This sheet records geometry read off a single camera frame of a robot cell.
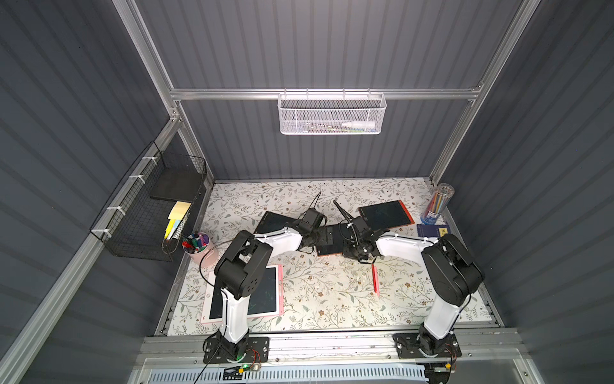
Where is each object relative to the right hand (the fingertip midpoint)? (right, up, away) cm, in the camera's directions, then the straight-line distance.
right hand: (346, 251), depth 95 cm
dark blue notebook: (+37, +7, +8) cm, 38 cm away
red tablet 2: (+20, +14, +14) cm, 28 cm away
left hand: (-7, +5, +1) cm, 9 cm away
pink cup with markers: (-55, +4, -10) cm, 56 cm away
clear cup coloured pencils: (+36, +20, -2) cm, 41 cm away
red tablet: (-32, +11, +11) cm, 35 cm away
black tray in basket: (-61, +26, -12) cm, 67 cm away
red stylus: (+10, -9, -6) cm, 15 cm away
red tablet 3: (-5, +5, -6) cm, 9 cm away
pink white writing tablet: (-30, -15, -10) cm, 35 cm away
